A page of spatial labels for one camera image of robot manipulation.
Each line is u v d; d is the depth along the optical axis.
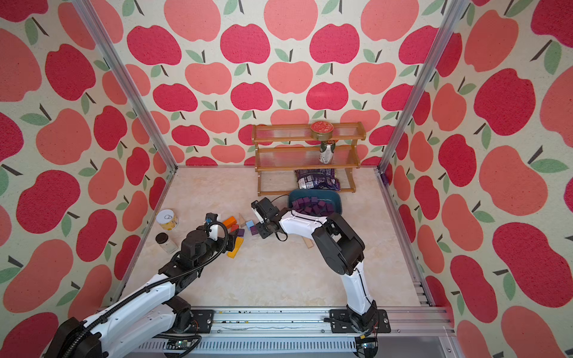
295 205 1.03
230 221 0.97
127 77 0.86
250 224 0.96
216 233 0.73
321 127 0.92
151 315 0.58
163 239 0.84
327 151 0.95
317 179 1.05
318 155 1.00
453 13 0.70
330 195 1.03
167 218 0.95
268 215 0.75
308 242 0.93
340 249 0.51
